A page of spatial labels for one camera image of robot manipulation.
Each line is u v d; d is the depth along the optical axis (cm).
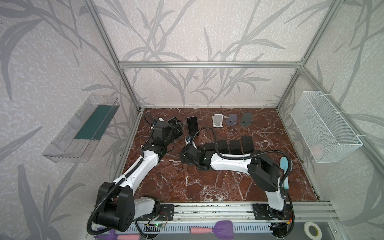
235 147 101
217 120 111
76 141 64
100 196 40
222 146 96
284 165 90
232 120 107
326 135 62
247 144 98
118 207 40
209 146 94
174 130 74
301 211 76
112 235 68
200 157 67
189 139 76
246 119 111
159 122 77
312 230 69
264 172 49
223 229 70
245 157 52
